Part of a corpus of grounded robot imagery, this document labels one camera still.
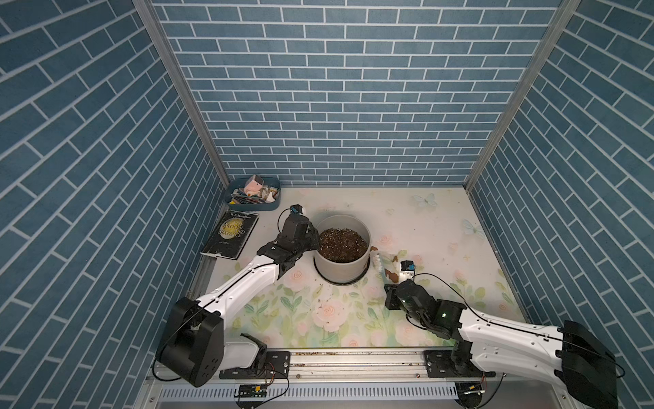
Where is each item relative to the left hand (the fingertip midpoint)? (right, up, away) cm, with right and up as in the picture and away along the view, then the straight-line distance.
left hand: (322, 233), depth 85 cm
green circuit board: (-19, -44, -13) cm, 50 cm away
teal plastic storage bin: (-37, +14, +27) cm, 48 cm away
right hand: (+20, -18, -3) cm, 27 cm away
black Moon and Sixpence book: (-38, -2, +17) cm, 42 cm away
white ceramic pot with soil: (+7, -6, +4) cm, 10 cm away
